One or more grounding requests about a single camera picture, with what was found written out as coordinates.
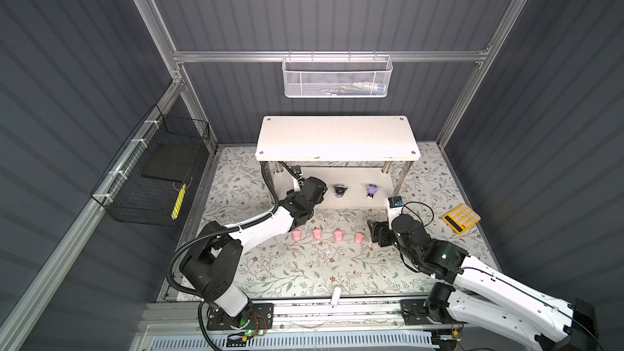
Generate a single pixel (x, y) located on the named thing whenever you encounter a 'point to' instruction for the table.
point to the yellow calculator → (461, 218)
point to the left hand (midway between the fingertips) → (309, 187)
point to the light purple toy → (371, 190)
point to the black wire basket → (147, 182)
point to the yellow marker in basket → (180, 196)
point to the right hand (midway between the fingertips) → (379, 222)
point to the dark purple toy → (340, 190)
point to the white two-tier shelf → (362, 159)
